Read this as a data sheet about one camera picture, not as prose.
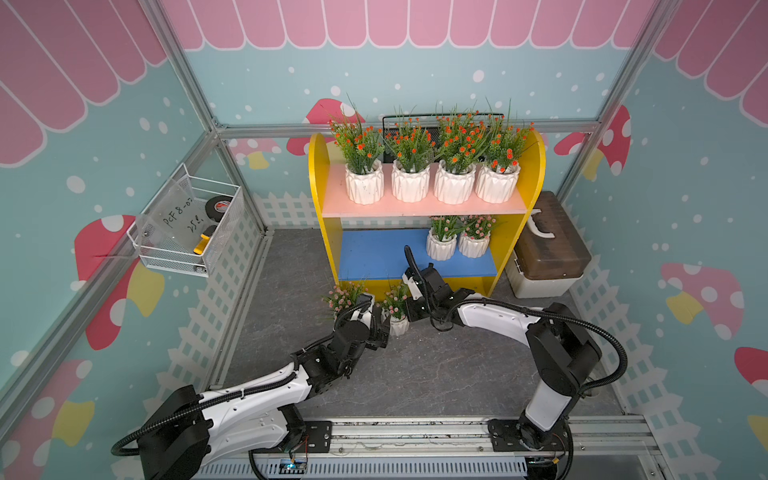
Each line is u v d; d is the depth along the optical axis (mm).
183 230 671
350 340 588
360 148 590
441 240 889
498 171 684
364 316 671
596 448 731
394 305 825
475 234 815
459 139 613
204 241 650
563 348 473
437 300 706
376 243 968
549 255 920
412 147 602
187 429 411
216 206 797
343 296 818
